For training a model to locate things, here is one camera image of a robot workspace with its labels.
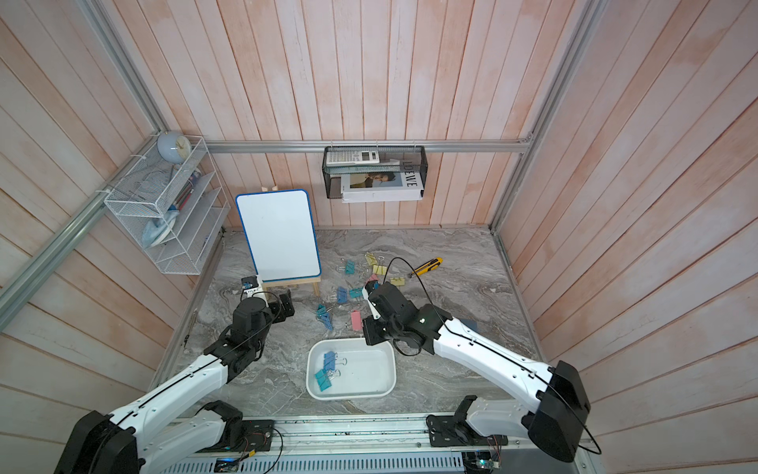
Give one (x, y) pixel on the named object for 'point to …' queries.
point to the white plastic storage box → (369, 372)
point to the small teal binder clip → (350, 268)
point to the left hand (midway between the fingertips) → (277, 297)
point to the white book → (381, 187)
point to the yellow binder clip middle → (379, 270)
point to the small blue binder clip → (341, 294)
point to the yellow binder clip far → (371, 260)
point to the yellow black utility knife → (428, 267)
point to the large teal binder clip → (355, 292)
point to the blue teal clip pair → (324, 315)
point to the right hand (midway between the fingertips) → (364, 328)
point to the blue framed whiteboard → (281, 235)
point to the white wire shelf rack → (177, 209)
